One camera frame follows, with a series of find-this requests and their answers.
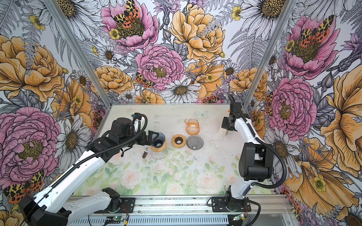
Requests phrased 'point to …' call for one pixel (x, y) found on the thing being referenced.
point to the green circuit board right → (237, 217)
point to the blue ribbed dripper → (159, 141)
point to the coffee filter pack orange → (222, 132)
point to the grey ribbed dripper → (194, 142)
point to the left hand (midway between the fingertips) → (151, 138)
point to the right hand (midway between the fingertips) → (227, 129)
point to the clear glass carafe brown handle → (154, 155)
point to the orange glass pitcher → (193, 127)
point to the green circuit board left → (118, 218)
